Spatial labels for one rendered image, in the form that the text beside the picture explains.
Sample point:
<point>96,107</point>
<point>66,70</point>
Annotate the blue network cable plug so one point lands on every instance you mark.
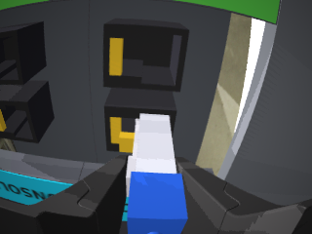
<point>155,191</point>

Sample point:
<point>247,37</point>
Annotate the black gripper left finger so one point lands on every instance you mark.
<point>94,205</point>

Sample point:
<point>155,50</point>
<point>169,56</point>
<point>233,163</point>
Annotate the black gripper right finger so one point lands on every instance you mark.
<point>217,207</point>

